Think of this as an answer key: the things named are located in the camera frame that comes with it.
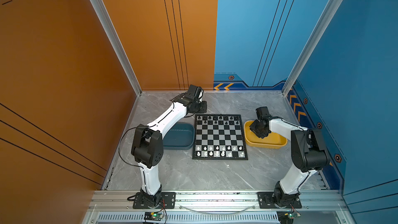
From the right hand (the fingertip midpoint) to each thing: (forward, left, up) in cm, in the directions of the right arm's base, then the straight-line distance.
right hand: (251, 129), depth 98 cm
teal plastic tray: (-7, +43, +6) cm, 44 cm away
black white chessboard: (-6, +21, +1) cm, 22 cm away
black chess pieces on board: (+8, +19, +2) cm, 21 cm away
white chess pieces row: (-15, +16, +2) cm, 22 cm away
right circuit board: (-45, -8, -2) cm, 46 cm away
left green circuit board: (-45, +52, -2) cm, 69 cm away
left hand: (+7, +29, +16) cm, 33 cm away
